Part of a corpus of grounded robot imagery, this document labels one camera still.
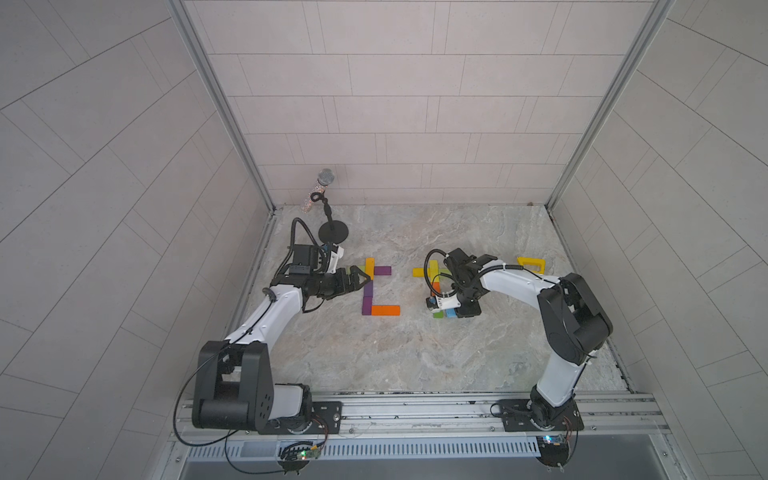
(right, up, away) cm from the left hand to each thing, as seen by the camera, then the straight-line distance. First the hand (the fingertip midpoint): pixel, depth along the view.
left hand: (362, 278), depth 84 cm
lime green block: (+23, +1, -2) cm, 23 cm away
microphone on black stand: (-14, +13, +23) cm, 30 cm away
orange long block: (+7, -10, +5) cm, 13 cm away
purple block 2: (+1, -5, +9) cm, 10 cm away
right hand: (+29, -9, +8) cm, 32 cm away
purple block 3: (+1, -9, +6) cm, 11 cm away
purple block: (+5, 0, +14) cm, 15 cm away
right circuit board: (+47, -37, -15) cm, 62 cm away
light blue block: (+25, -9, -2) cm, 27 cm away
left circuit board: (-13, -36, -19) cm, 43 cm away
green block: (+23, -11, +3) cm, 25 cm away
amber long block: (+1, +1, +15) cm, 15 cm away
